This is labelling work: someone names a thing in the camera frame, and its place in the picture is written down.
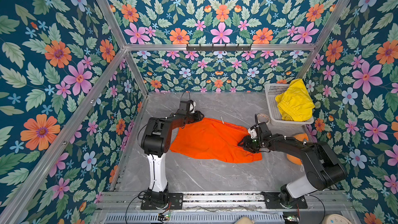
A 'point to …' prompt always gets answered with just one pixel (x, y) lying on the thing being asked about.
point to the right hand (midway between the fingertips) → (239, 144)
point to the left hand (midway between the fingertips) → (205, 112)
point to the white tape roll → (263, 117)
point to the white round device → (336, 219)
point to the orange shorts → (215, 140)
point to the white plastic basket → (272, 90)
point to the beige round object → (244, 220)
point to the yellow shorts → (295, 103)
